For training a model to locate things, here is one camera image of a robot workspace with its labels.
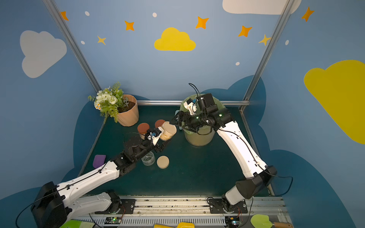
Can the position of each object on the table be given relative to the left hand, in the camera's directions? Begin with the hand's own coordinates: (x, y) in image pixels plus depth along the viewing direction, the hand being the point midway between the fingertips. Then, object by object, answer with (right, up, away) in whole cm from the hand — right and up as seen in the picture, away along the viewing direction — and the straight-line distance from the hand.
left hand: (167, 131), depth 73 cm
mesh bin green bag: (+16, -7, +25) cm, 30 cm away
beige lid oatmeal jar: (+2, +1, -6) cm, 7 cm away
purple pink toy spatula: (-46, -20, +17) cm, 53 cm away
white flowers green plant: (-36, +18, +12) cm, 42 cm away
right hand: (+6, +4, -6) cm, 9 cm away
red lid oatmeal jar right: (-9, +4, +26) cm, 28 cm away
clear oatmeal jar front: (-13, -18, +12) cm, 25 cm away
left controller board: (-27, -45, -2) cm, 53 cm away
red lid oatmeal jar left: (-20, +1, +23) cm, 30 cm away
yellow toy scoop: (+7, -46, -4) cm, 47 cm away
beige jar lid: (-5, -21, +18) cm, 28 cm away
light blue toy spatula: (+3, +14, +46) cm, 48 cm away
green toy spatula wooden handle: (+49, -46, -1) cm, 67 cm away
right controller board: (+33, -46, -2) cm, 57 cm away
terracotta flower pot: (-30, +9, +24) cm, 39 cm away
